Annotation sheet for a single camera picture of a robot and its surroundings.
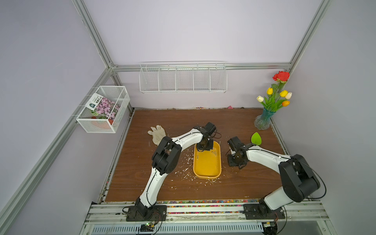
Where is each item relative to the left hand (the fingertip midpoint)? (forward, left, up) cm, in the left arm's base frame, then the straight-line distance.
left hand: (209, 149), depth 95 cm
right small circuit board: (-44, -25, -5) cm, 50 cm away
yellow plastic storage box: (-10, +2, -1) cm, 10 cm away
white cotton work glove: (+16, +35, -2) cm, 39 cm away
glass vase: (+16, -40, +6) cm, 44 cm away
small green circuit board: (-39, +36, -3) cm, 53 cm away
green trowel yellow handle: (+7, -35, -2) cm, 36 cm away
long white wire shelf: (+41, +1, +28) cm, 49 cm away
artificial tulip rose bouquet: (+20, -44, +24) cm, 54 cm away
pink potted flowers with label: (+10, +56, +33) cm, 66 cm away
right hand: (-9, -13, -2) cm, 16 cm away
